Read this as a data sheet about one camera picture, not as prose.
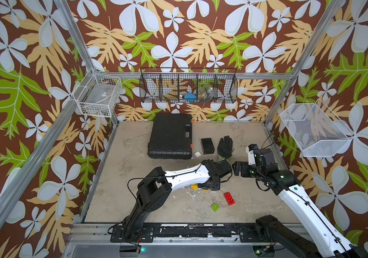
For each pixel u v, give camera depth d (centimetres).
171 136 102
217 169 61
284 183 50
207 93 99
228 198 84
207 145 101
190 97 95
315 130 79
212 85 99
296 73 91
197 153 101
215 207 81
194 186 87
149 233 74
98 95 86
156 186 54
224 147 103
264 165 56
